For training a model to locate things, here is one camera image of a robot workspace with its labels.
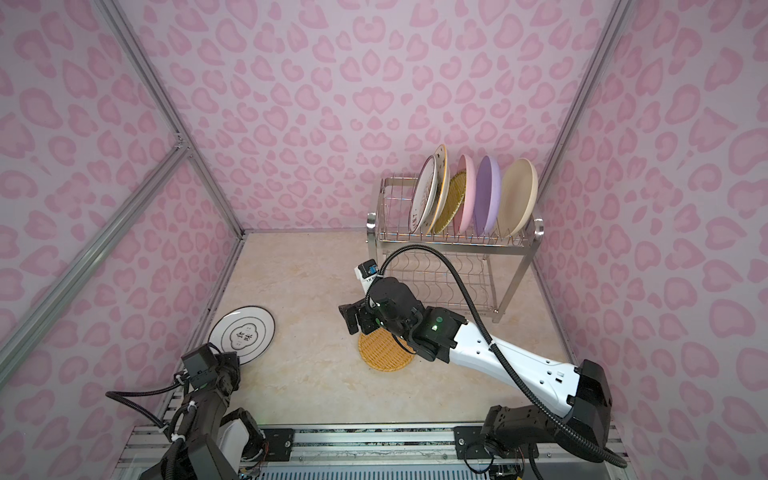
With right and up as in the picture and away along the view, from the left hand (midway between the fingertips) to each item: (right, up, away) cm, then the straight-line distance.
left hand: (237, 353), depth 88 cm
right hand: (+37, +17, -17) cm, 45 cm away
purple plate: (+83, +53, +32) cm, 104 cm away
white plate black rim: (-1, +5, +5) cm, 7 cm away
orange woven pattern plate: (+43, 0, 0) cm, 43 cm away
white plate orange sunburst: (+54, +45, -6) cm, 71 cm away
